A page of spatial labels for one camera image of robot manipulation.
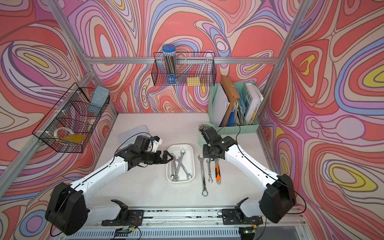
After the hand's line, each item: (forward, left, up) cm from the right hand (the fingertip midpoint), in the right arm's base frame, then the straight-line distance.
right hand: (209, 156), depth 81 cm
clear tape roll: (+3, +71, +21) cm, 74 cm away
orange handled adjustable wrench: (-4, -5, -13) cm, 14 cm away
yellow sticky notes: (+40, +7, +21) cm, 46 cm away
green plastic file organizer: (+42, -11, 0) cm, 43 cm away
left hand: (0, +23, -1) cm, 23 cm away
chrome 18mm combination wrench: (-6, +12, -12) cm, 18 cm away
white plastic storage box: (+4, +12, -13) cm, 19 cm away
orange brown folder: (+29, -15, +19) cm, 37 cm away
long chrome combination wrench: (-15, +3, -14) cm, 20 cm away
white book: (+33, -31, +12) cm, 46 cm away
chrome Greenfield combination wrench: (+10, +16, -12) cm, 22 cm away
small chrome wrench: (-1, 0, -14) cm, 14 cm away
